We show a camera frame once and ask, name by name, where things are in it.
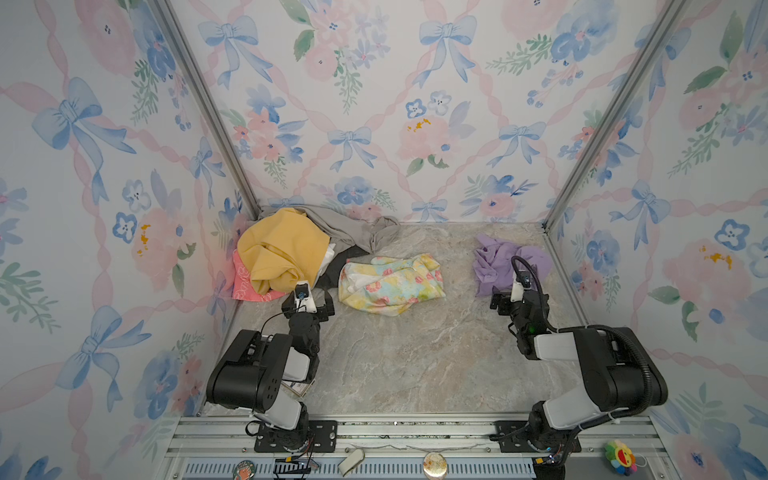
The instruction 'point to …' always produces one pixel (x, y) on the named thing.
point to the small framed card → (300, 388)
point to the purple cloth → (495, 263)
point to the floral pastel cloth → (386, 286)
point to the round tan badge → (434, 466)
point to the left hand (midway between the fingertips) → (310, 288)
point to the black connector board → (293, 466)
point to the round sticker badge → (245, 470)
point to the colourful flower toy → (621, 457)
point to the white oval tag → (351, 461)
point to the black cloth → (329, 279)
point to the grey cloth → (377, 237)
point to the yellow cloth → (285, 247)
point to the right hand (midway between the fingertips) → (509, 285)
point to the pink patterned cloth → (242, 285)
